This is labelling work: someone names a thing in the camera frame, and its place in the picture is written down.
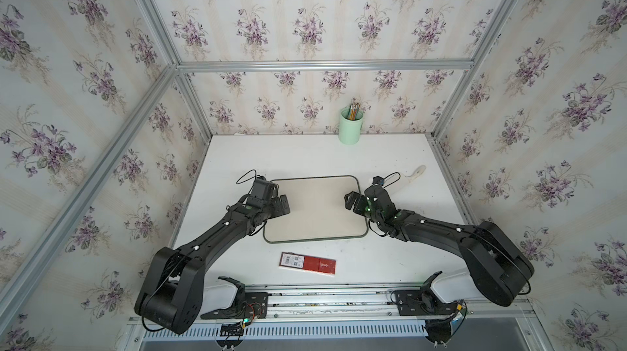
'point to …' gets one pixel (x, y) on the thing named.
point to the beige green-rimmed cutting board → (317, 210)
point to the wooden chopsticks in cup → (353, 111)
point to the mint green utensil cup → (350, 130)
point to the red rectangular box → (309, 263)
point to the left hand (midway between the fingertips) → (280, 207)
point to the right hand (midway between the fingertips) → (354, 201)
